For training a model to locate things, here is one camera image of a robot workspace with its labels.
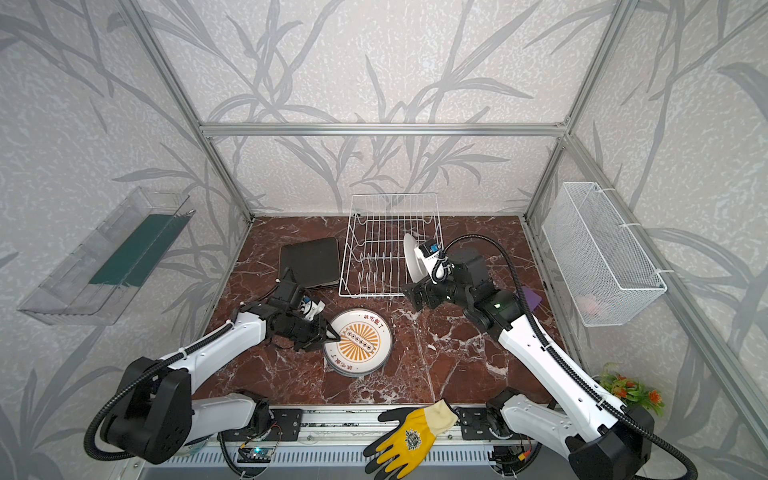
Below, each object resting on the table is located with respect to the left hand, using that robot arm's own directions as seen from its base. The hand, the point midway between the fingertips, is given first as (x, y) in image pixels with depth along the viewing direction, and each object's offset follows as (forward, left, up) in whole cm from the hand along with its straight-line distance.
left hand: (340, 330), depth 82 cm
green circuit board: (-28, +18, -9) cm, 34 cm away
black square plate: (+26, +14, -5) cm, 30 cm away
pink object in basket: (+2, -63, +14) cm, 65 cm away
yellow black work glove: (-25, -19, -5) cm, 32 cm away
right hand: (+9, -21, +18) cm, 29 cm away
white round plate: (-1, -7, -5) cm, 8 cm away
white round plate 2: (+18, -21, +4) cm, 28 cm away
